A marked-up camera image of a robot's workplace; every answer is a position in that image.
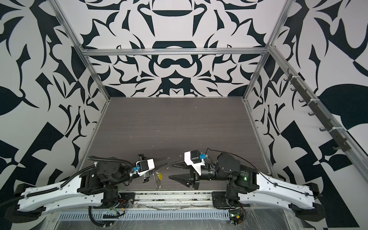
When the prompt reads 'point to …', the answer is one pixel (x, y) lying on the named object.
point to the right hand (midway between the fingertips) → (171, 172)
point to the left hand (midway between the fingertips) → (165, 156)
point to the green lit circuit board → (236, 216)
